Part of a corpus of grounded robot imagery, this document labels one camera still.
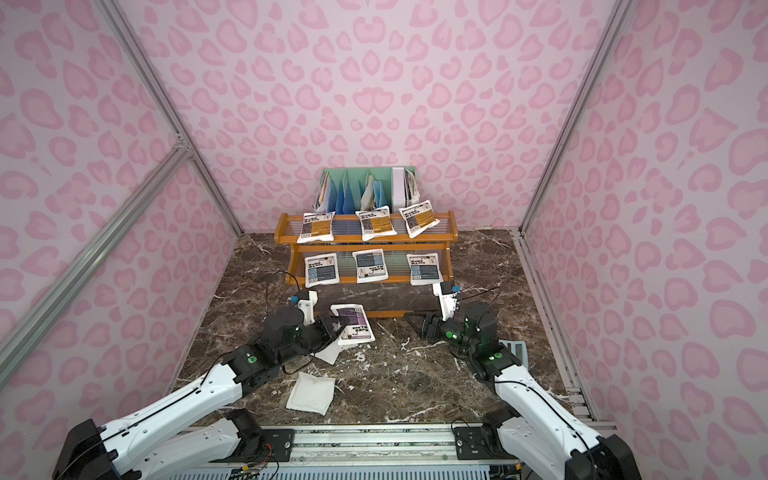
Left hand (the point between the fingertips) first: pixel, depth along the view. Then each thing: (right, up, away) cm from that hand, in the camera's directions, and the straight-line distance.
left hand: (352, 316), depth 74 cm
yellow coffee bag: (+17, +25, +7) cm, 31 cm away
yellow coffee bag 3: (-10, +23, +5) cm, 25 cm away
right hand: (+14, 0, +1) cm, 14 cm away
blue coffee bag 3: (-11, +11, +14) cm, 21 cm away
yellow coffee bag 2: (+6, +24, +6) cm, 25 cm away
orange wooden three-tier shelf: (+10, +10, +13) cm, 19 cm away
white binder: (+12, +36, +22) cm, 44 cm away
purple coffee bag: (+1, -4, 0) cm, 4 cm away
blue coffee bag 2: (+19, +11, +14) cm, 26 cm away
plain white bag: (-12, -22, +6) cm, 26 cm away
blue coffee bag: (+3, +12, +14) cm, 19 cm away
